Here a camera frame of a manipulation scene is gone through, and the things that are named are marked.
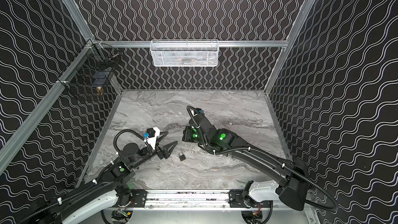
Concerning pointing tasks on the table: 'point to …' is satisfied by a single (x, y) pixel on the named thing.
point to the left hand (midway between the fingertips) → (174, 138)
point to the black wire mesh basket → (90, 71)
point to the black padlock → (182, 157)
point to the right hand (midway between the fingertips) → (182, 132)
